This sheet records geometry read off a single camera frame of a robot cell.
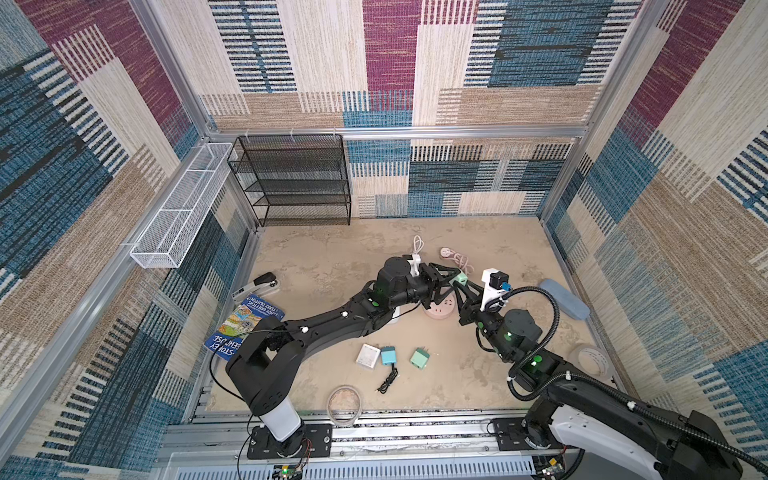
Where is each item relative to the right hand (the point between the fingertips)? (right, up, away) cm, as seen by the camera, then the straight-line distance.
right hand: (456, 286), depth 75 cm
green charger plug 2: (-8, -21, +10) cm, 24 cm away
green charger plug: (+1, +2, -2) cm, 3 cm away
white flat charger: (-22, -20, +9) cm, 32 cm away
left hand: (+1, +3, -3) cm, 5 cm away
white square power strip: (-15, -6, -4) cm, 17 cm away
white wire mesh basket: (-69, +11, -4) cm, 70 cm away
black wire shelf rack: (-51, +34, +36) cm, 71 cm away
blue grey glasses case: (+39, -7, +20) cm, 44 cm away
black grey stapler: (-58, -3, +25) cm, 63 cm away
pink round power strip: (0, -9, +18) cm, 21 cm away
